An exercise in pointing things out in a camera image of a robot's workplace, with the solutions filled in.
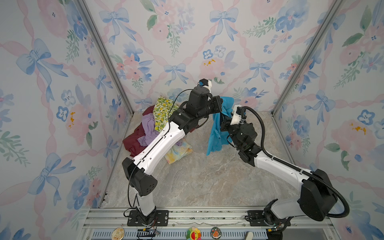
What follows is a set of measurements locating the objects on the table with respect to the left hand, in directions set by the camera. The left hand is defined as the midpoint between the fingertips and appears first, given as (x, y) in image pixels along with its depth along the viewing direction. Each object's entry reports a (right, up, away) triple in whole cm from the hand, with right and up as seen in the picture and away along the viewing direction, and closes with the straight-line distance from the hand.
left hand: (224, 98), depth 66 cm
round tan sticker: (-49, -63, +4) cm, 80 cm away
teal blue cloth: (-1, -18, +10) cm, 21 cm away
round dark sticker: (-3, -63, +4) cm, 63 cm away
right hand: (+2, -5, +9) cm, 10 cm away
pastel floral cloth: (-22, -28, +29) cm, 46 cm away
